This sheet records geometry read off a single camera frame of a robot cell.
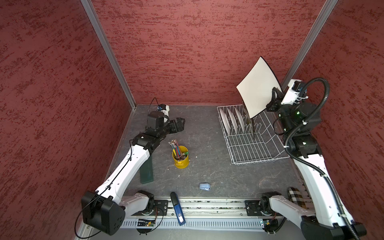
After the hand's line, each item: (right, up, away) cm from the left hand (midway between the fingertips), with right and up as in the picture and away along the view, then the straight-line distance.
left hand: (177, 124), depth 78 cm
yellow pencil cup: (+2, -21, +2) cm, 21 cm away
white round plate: (+34, +2, +16) cm, 37 cm away
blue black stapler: (+1, -41, -7) cm, 41 cm away
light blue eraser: (+15, -34, +1) cm, 37 cm away
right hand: (+41, +15, -17) cm, 47 cm away
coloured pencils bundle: (-1, -14, +2) cm, 14 cm away
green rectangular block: (-19, -29, +8) cm, 36 cm away
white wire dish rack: (+46, -12, +20) cm, 52 cm away
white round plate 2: (+39, +2, +16) cm, 42 cm away
